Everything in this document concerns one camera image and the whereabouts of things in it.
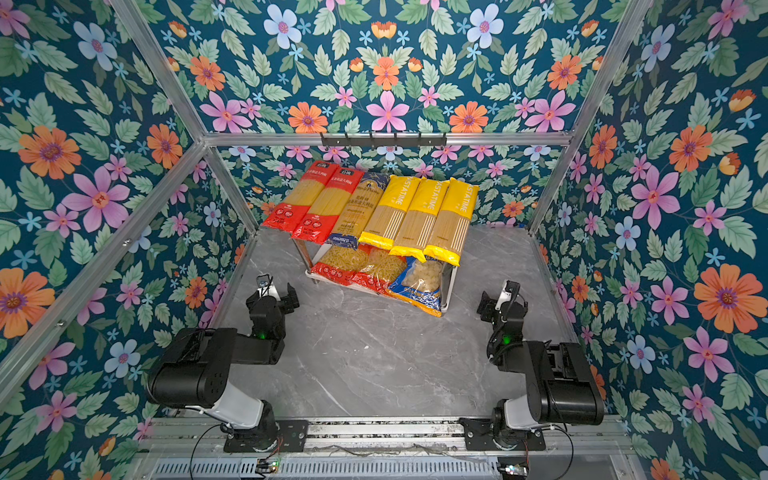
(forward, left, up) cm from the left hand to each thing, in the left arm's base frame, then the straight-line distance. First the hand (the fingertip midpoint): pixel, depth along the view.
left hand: (274, 280), depth 90 cm
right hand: (-7, -69, -4) cm, 69 cm away
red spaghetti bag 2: (+3, -20, +24) cm, 32 cm away
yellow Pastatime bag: (+1, -44, +24) cm, 50 cm away
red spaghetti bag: (+3, -12, +24) cm, 27 cm away
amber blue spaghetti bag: (+4, -29, +24) cm, 37 cm away
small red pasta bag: (+3, -33, -1) cm, 33 cm away
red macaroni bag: (+6, -21, -2) cm, 22 cm away
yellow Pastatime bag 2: (-5, -51, +24) cm, 57 cm away
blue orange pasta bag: (-5, -44, +1) cm, 44 cm away
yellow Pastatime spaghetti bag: (+2, -36, +24) cm, 44 cm away
